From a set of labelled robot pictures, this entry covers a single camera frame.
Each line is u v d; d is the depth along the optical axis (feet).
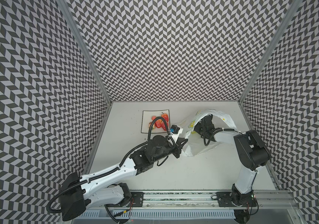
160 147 1.66
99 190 1.41
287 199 2.48
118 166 1.55
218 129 2.42
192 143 3.13
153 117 3.40
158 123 3.26
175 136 1.92
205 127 2.53
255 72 3.17
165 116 3.38
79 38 2.72
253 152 1.65
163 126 3.28
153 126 1.65
